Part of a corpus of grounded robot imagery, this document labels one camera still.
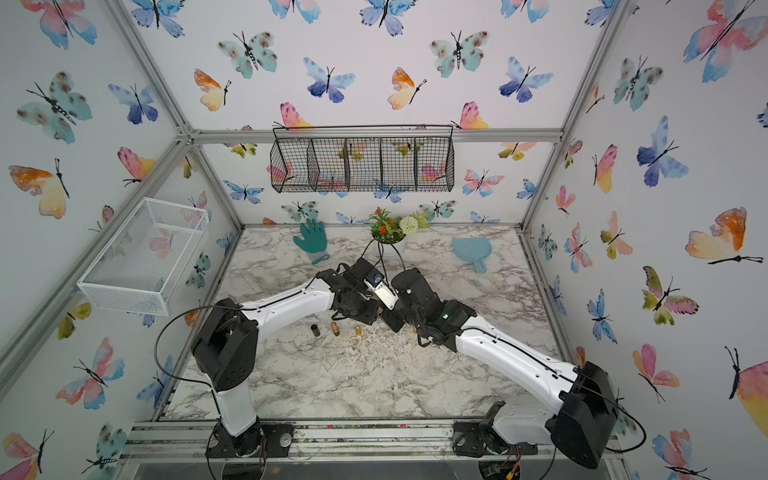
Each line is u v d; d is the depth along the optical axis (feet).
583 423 1.27
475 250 3.79
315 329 2.93
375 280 2.12
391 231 3.23
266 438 2.41
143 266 3.46
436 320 1.79
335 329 2.96
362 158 3.21
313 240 3.87
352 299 2.21
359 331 3.00
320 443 2.43
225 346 1.55
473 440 2.41
